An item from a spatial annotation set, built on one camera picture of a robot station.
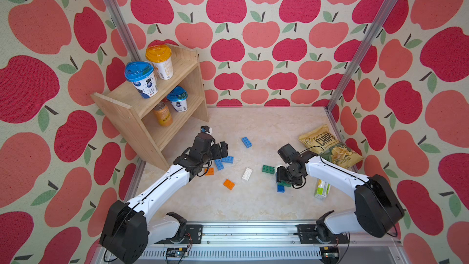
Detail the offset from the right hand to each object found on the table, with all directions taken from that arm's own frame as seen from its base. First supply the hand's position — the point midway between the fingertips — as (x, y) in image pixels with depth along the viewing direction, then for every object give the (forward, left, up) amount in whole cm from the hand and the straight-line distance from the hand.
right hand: (283, 183), depth 86 cm
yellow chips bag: (+22, -21, +5) cm, 31 cm away
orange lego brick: (-3, +26, 0) cm, 26 cm away
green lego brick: (+7, +7, -2) cm, 10 cm away
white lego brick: (+4, +17, -1) cm, 18 cm away
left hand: (+8, +30, +14) cm, 34 cm away
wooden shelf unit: (+13, +62, +20) cm, 66 cm away
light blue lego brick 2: (+10, +28, -1) cm, 30 cm away
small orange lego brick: (+3, +36, 0) cm, 36 cm away
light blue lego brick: (+22, +19, 0) cm, 29 cm away
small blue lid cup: (+25, +52, +29) cm, 65 cm away
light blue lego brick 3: (+7, +32, 0) cm, 33 cm away
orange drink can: (+14, +56, +28) cm, 64 cm away
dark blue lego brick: (-2, +1, -1) cm, 3 cm away
